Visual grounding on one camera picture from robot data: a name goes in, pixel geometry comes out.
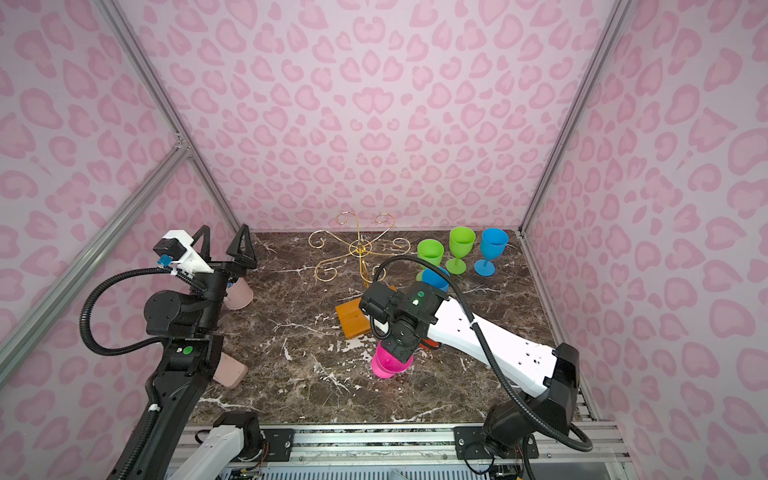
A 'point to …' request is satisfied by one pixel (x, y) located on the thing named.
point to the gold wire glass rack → (361, 247)
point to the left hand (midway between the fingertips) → (223, 222)
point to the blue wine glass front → (493, 243)
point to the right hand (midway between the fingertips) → (402, 343)
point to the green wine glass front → (431, 250)
